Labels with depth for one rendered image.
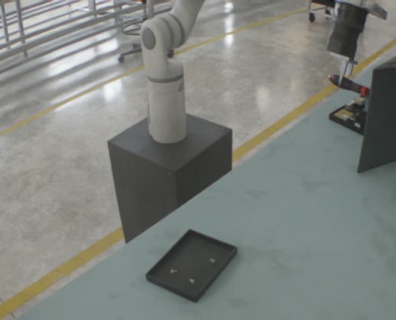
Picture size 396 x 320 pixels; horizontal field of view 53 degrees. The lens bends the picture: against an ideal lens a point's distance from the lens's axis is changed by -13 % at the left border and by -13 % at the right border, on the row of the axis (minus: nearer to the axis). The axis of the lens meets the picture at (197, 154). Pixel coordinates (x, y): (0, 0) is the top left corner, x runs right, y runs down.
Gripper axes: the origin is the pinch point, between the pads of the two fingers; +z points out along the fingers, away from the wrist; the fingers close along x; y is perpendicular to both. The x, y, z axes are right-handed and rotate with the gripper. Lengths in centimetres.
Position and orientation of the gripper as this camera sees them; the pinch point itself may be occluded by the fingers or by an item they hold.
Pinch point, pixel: (341, 86)
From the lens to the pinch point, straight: 94.2
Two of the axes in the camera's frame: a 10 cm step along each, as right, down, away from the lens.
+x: -6.8, 0.3, -7.3
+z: -2.6, 9.2, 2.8
